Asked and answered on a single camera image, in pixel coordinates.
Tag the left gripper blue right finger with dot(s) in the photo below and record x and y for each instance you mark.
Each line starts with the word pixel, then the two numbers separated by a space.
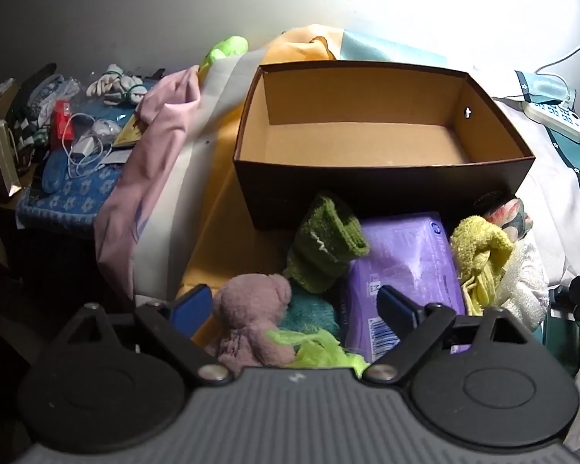
pixel 401 314

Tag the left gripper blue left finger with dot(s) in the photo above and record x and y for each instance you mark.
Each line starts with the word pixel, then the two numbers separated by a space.
pixel 190 312

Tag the white fluffy towel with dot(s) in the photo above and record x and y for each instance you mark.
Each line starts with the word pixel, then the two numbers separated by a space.
pixel 523 290

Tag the pink teddy bear plush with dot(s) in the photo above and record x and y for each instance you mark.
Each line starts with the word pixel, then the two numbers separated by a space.
pixel 249 307

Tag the neon green knotted cloth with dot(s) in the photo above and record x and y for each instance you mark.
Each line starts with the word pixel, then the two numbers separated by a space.
pixel 318 349

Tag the yellow fluffy towel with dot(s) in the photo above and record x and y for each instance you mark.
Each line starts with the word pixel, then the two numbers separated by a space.
pixel 481 250

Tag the dark green knit sock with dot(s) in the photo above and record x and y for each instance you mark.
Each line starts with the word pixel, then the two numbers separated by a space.
pixel 324 247

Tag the floral patterned cloth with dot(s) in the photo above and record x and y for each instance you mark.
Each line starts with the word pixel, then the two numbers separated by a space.
pixel 512 218

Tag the multicolour striped bed sheet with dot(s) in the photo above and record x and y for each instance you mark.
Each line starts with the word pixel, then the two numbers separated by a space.
pixel 199 231

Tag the purple tissue pack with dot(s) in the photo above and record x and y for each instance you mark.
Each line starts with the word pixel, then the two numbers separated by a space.
pixel 410 253

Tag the blue flower patterned towel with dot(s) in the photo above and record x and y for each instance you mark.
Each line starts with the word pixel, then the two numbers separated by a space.
pixel 76 203

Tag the brown cardboard box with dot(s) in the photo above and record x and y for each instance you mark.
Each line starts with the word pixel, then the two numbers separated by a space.
pixel 379 139

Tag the white power strip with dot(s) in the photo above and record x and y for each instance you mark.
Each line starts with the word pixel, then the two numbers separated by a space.
pixel 554 117

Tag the yellow book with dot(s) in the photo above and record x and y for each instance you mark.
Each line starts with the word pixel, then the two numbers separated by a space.
pixel 130 134

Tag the pink cloth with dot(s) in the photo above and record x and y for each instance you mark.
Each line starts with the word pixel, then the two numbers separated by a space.
pixel 167 110

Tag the white gloves pair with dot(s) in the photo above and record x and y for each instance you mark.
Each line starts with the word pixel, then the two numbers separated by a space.
pixel 115 87

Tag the black white striped socks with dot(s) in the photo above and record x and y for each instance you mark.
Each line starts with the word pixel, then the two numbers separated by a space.
pixel 29 113

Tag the green frog plush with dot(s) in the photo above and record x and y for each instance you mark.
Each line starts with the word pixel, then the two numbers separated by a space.
pixel 232 46

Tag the white charger with cable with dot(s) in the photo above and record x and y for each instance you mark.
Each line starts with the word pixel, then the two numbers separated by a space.
pixel 86 153

